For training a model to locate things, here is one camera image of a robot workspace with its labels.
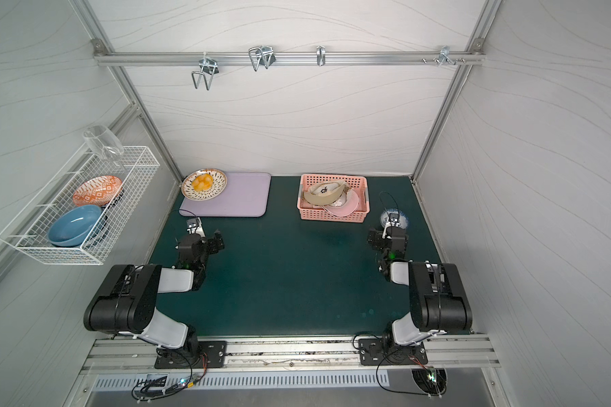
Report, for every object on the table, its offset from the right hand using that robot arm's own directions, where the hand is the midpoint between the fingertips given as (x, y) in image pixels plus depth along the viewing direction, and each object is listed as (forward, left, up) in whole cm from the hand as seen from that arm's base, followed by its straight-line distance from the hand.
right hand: (389, 228), depth 94 cm
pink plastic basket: (+26, +10, -2) cm, 28 cm away
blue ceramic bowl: (-22, +87, +30) cm, 95 cm away
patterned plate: (+26, +74, -4) cm, 79 cm away
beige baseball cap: (+16, +25, +1) cm, 29 cm away
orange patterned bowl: (-9, +89, +28) cm, 94 cm away
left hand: (-5, +69, +1) cm, 69 cm away
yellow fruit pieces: (+23, +81, -2) cm, 85 cm away
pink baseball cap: (+10, +16, +1) cm, 19 cm away
